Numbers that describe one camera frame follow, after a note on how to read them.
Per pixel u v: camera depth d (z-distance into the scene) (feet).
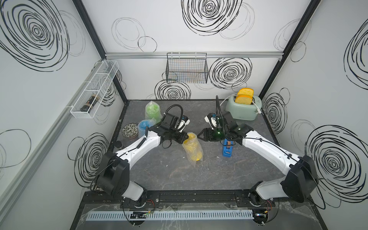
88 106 2.17
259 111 3.09
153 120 2.77
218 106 2.25
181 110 2.33
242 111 3.15
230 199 2.44
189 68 4.06
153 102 3.09
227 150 2.91
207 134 2.28
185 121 2.48
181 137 2.40
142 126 2.84
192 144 2.44
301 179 1.35
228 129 2.02
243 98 3.07
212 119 2.42
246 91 3.15
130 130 3.25
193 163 2.71
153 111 3.00
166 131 2.02
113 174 1.39
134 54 3.09
